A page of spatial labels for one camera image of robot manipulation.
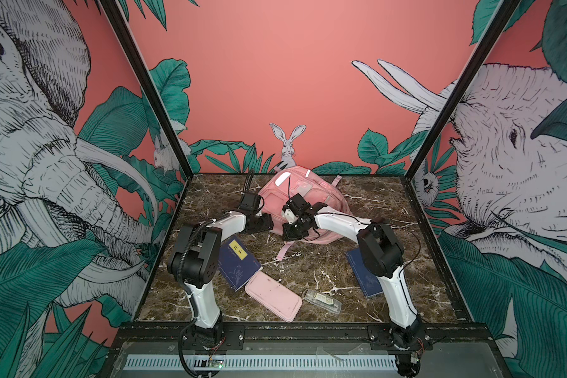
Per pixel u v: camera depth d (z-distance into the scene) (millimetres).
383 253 554
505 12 698
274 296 813
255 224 825
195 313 574
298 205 797
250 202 793
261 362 702
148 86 859
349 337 758
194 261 498
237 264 884
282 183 1111
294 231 842
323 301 802
